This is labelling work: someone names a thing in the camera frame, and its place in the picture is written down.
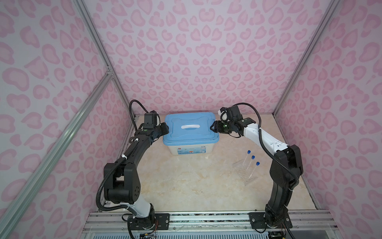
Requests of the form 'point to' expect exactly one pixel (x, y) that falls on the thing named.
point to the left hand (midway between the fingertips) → (167, 125)
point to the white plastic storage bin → (187, 149)
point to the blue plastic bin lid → (190, 129)
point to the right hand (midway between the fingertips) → (214, 126)
